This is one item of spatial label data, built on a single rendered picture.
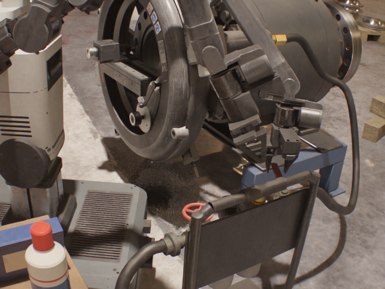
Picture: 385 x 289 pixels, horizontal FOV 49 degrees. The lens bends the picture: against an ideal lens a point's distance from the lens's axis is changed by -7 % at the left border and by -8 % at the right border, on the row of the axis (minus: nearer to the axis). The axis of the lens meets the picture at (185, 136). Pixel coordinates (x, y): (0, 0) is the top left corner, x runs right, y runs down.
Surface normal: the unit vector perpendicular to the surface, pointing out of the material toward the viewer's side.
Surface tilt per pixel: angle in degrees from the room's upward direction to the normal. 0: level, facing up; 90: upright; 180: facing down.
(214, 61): 90
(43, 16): 90
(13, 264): 103
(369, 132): 90
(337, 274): 0
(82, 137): 0
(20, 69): 90
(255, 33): 72
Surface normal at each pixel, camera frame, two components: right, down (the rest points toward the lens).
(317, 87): 0.47, 0.68
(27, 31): -0.01, 0.44
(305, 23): 0.44, -0.22
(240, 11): -0.24, 0.11
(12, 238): 0.16, -0.79
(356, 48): 0.51, 0.19
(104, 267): 0.05, -0.90
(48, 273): 0.36, 0.42
